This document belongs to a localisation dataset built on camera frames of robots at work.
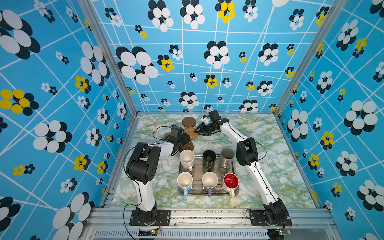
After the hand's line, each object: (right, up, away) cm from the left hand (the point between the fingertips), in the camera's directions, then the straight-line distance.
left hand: (188, 137), depth 101 cm
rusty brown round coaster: (0, -6, -2) cm, 6 cm away
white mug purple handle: (+13, -24, -16) cm, 31 cm away
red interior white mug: (+25, -24, -18) cm, 39 cm away
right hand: (+6, +3, +6) cm, 9 cm away
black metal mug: (+13, -13, -10) cm, 21 cm away
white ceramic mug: (-1, -13, -8) cm, 15 cm away
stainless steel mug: (+23, -12, -14) cm, 30 cm away
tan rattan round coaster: (+2, +4, +6) cm, 7 cm away
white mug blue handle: (-1, -24, -16) cm, 29 cm away
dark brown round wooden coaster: (-1, +11, +14) cm, 18 cm away
